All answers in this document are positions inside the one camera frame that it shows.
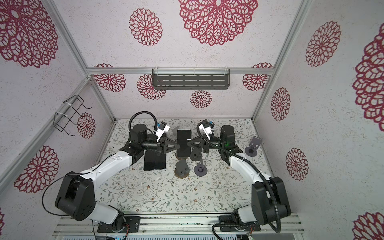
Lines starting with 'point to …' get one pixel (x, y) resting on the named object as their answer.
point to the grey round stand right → (254, 144)
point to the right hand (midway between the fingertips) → (188, 143)
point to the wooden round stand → (182, 169)
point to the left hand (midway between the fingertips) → (178, 148)
